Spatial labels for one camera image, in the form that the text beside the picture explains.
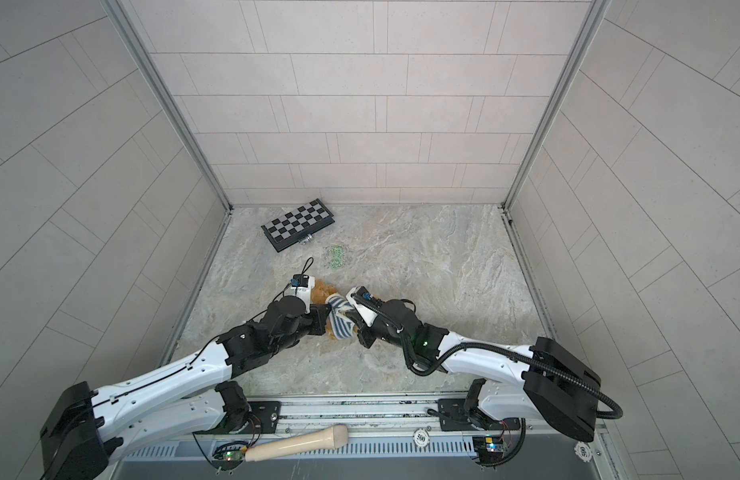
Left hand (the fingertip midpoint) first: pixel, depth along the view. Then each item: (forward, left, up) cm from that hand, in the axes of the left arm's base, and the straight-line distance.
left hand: (340, 307), depth 77 cm
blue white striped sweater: (-5, -1, -2) cm, 5 cm away
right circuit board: (-29, -36, -12) cm, 48 cm away
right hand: (-4, -2, 0) cm, 4 cm away
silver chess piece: (+30, +16, -11) cm, 36 cm away
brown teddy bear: (+5, +6, -1) cm, 8 cm away
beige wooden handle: (-27, -1, -7) cm, 28 cm away
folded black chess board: (+35, +20, -9) cm, 42 cm away
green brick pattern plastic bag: (+24, +5, -13) cm, 28 cm away
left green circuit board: (-31, +22, -9) cm, 39 cm away
